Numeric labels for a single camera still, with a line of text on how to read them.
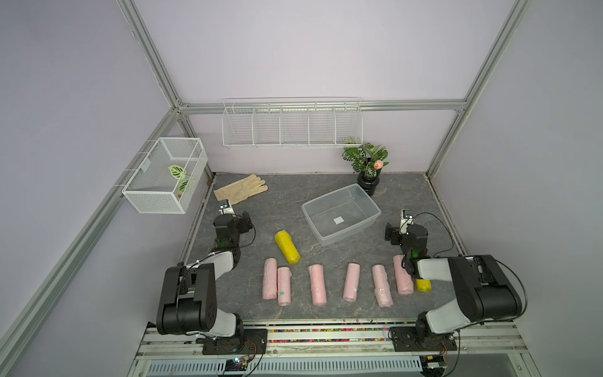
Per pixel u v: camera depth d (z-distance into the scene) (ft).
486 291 1.49
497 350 2.42
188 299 1.43
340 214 3.46
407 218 2.63
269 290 2.65
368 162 3.07
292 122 3.25
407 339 2.42
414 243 2.32
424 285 2.65
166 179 2.70
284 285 2.72
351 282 2.72
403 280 2.72
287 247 3.00
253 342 2.38
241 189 3.79
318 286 2.69
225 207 2.58
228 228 2.25
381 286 2.70
